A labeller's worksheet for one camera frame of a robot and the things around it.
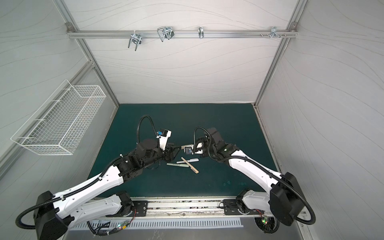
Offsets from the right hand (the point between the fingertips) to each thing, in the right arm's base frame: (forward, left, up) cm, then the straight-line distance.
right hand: (197, 136), depth 81 cm
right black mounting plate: (-31, -18, -16) cm, 39 cm away
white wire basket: (-7, +64, +16) cm, 67 cm away
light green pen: (-10, +8, -17) cm, 21 cm away
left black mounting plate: (-34, +28, -17) cm, 47 cm away
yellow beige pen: (-11, +3, -17) cm, 20 cm away
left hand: (-8, +9, +4) cm, 12 cm away
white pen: (-8, +5, -16) cm, 18 cm away
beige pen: (-9, +7, +4) cm, 12 cm away
